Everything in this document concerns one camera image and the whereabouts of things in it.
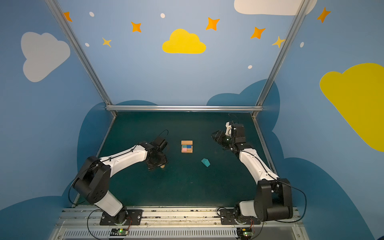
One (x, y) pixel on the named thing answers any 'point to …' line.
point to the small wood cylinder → (162, 166)
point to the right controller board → (244, 233)
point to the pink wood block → (184, 149)
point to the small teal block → (184, 146)
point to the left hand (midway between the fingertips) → (164, 164)
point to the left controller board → (119, 232)
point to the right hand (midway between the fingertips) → (215, 134)
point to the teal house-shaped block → (206, 162)
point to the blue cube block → (189, 146)
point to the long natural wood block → (186, 142)
